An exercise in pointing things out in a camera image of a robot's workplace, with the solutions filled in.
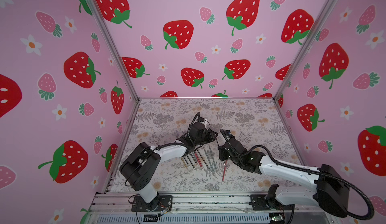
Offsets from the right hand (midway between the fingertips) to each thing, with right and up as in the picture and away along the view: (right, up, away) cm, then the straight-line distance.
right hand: (216, 150), depth 81 cm
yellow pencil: (-18, -9, +7) cm, 22 cm away
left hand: (+2, +8, +4) cm, 9 cm away
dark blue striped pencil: (-15, -8, +7) cm, 19 cm away
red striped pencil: (-8, -11, +5) cm, 14 cm away
